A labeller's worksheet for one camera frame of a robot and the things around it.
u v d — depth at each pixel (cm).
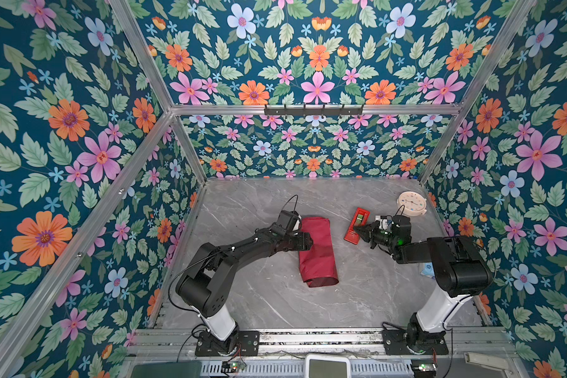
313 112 92
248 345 73
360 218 96
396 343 74
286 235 72
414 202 108
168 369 70
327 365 67
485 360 68
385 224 91
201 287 46
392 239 79
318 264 82
